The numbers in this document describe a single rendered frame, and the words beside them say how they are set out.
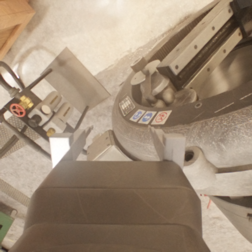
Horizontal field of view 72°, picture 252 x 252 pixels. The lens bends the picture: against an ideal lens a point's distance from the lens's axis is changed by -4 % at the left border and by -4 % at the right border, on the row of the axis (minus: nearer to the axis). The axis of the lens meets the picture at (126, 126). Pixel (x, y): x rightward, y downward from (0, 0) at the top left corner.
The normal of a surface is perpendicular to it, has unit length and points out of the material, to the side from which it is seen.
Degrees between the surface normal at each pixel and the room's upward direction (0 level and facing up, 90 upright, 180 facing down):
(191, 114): 90
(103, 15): 0
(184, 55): 38
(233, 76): 4
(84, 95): 0
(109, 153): 22
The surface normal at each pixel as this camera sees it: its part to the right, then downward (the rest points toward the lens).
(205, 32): 0.38, 0.22
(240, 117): -0.66, -0.53
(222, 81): 0.07, 0.49
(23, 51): -0.11, 0.62
